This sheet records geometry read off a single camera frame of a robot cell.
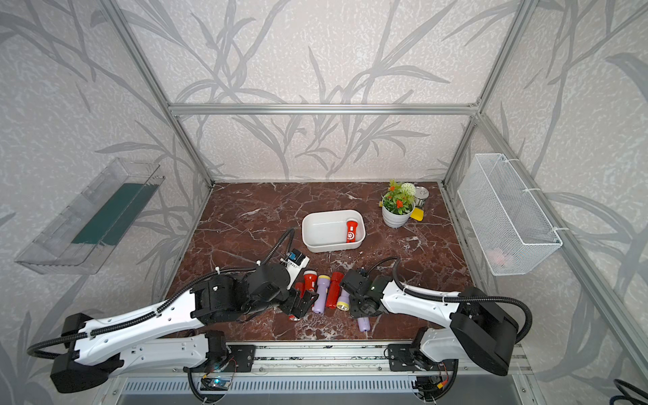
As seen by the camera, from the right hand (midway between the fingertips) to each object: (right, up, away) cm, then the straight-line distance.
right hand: (355, 308), depth 84 cm
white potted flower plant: (+17, +35, +10) cm, 40 cm away
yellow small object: (+28, +31, +24) cm, 48 cm away
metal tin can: (+31, +39, +27) cm, 57 cm away
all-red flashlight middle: (-7, +6, +1) cm, 10 cm away
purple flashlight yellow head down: (-4, +3, -3) cm, 6 cm away
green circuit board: (-41, -16, -13) cm, 46 cm away
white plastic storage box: (-11, +24, +20) cm, 33 cm away
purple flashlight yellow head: (-11, +8, +3) cm, 14 cm away
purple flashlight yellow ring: (+2, -2, -7) cm, 7 cm away
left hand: (-14, +11, -16) cm, 24 cm away
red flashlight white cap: (-1, +25, +15) cm, 29 cm away
